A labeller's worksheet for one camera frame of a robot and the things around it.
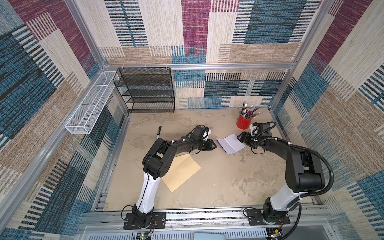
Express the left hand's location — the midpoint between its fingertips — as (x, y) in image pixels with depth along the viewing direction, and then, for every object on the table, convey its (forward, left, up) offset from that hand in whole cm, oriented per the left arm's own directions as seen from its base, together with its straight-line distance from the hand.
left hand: (215, 147), depth 98 cm
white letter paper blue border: (+3, -11, 0) cm, 11 cm away
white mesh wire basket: (-4, +66, +32) cm, 73 cm away
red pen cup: (+17, -20, +5) cm, 26 cm away
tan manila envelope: (-13, +21, -3) cm, 25 cm away
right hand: (+3, -17, +4) cm, 17 cm away
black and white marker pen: (+14, +39, -1) cm, 41 cm away
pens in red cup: (+22, -24, +9) cm, 34 cm away
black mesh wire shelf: (+38, +47, +19) cm, 64 cm away
